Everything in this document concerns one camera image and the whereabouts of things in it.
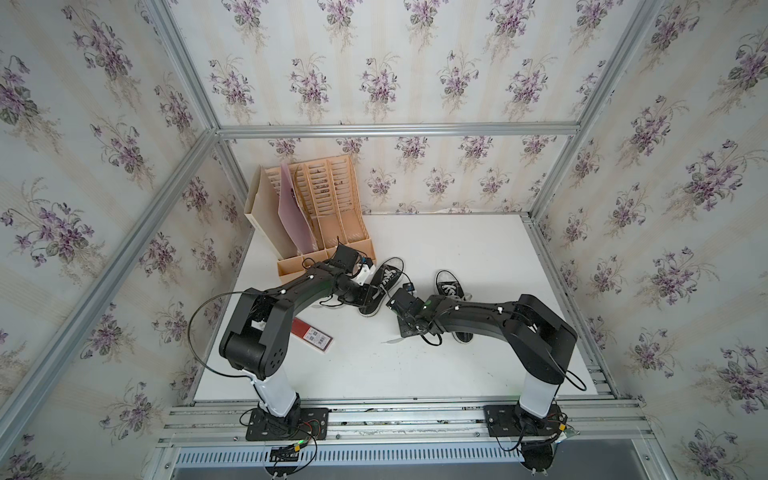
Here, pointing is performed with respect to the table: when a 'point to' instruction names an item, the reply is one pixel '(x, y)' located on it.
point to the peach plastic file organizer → (330, 189)
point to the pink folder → (292, 215)
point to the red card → (311, 336)
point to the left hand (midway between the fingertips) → (374, 301)
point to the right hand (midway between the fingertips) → (409, 325)
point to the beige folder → (262, 208)
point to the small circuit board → (286, 453)
